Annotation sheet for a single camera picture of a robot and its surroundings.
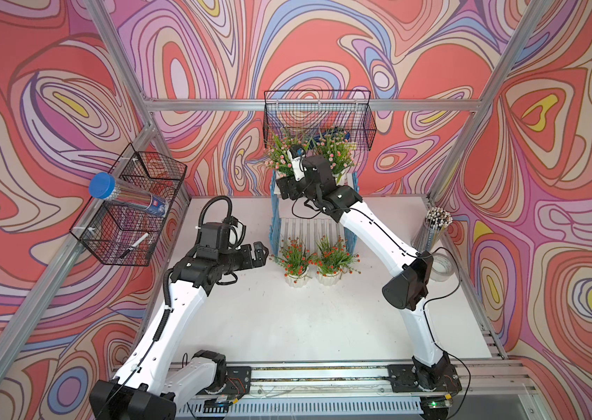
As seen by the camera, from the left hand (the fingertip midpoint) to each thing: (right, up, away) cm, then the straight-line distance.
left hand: (258, 253), depth 76 cm
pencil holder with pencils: (+59, +7, +15) cm, 61 cm away
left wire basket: (-39, +6, -1) cm, 40 cm away
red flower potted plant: (+11, -3, +7) cm, 14 cm away
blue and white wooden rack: (+31, +24, +13) cm, 41 cm away
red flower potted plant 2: (+23, -4, +8) cm, 24 cm away
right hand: (+10, +22, +6) cm, 25 cm away
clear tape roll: (+66, -8, +20) cm, 70 cm away
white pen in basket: (-35, +2, -4) cm, 35 cm away
